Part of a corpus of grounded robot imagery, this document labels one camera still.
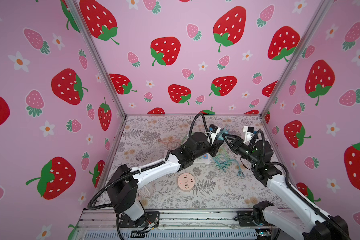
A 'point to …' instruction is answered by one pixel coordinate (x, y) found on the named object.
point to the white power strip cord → (147, 190)
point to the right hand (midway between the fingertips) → (222, 137)
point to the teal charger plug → (220, 136)
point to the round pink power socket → (186, 181)
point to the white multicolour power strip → (205, 158)
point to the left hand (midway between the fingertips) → (222, 139)
